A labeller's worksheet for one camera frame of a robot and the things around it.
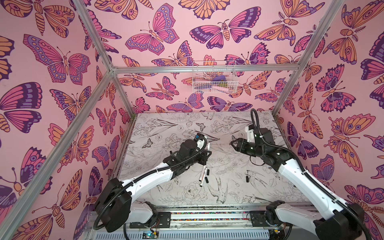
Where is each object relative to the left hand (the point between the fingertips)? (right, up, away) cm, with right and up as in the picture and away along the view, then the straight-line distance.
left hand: (212, 151), depth 77 cm
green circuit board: (-31, -40, -5) cm, 51 cm away
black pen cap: (+21, -17, +8) cm, 29 cm away
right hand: (+11, +5, 0) cm, 12 cm away
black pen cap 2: (-1, -14, +12) cm, 19 cm away
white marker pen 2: (-4, -16, +10) cm, 20 cm away
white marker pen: (-2, +3, -1) cm, 3 cm away
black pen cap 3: (-2, -18, +9) cm, 21 cm away
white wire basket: (+4, +45, +18) cm, 49 cm away
